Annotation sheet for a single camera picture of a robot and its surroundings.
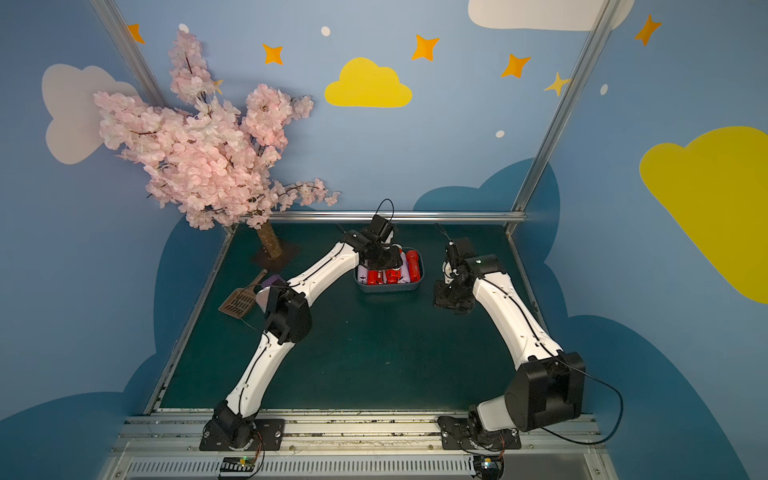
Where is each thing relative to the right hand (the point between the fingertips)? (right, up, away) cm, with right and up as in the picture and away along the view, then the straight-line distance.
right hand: (447, 300), depth 83 cm
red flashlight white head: (-22, +5, +16) cm, 28 cm away
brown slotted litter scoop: (-66, -2, +17) cm, 68 cm away
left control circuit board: (-54, -40, -9) cm, 68 cm away
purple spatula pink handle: (-57, 0, +13) cm, 59 cm away
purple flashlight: (-25, +6, +16) cm, 30 cm away
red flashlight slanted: (-8, +10, +21) cm, 24 cm away
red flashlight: (-15, +6, +13) cm, 21 cm away
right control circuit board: (+8, -41, -9) cm, 42 cm away
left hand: (-12, +12, +15) cm, 23 cm away
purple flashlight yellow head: (-11, +5, +15) cm, 19 cm away
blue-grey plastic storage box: (-18, +1, +19) cm, 26 cm away
